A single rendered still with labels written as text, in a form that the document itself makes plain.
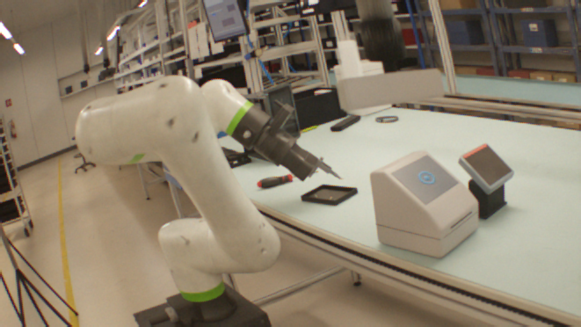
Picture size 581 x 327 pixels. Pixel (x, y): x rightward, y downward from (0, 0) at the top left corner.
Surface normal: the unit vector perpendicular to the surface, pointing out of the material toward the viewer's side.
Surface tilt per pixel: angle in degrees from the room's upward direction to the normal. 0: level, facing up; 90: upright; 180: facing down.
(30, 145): 90
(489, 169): 32
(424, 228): 90
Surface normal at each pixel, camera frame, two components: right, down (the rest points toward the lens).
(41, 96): 0.53, 0.11
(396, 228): -0.79, 0.30
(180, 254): -0.15, 0.26
